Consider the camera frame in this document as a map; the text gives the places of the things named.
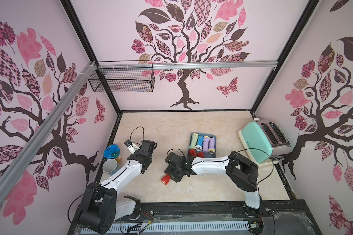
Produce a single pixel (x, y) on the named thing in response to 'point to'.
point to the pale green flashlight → (194, 139)
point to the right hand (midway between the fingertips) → (163, 174)
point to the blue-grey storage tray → (206, 154)
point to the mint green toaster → (264, 141)
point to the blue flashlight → (199, 146)
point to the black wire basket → (123, 76)
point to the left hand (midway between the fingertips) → (139, 153)
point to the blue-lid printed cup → (113, 151)
